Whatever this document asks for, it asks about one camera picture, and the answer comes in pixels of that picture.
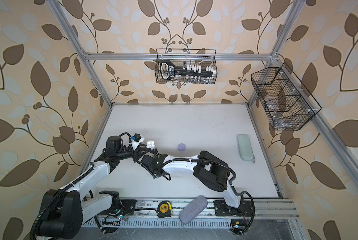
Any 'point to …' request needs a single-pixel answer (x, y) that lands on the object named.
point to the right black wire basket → (288, 104)
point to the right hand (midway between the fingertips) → (159, 171)
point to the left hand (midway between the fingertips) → (149, 146)
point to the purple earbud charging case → (181, 147)
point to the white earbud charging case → (150, 144)
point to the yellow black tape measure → (164, 209)
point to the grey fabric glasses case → (195, 207)
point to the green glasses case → (245, 148)
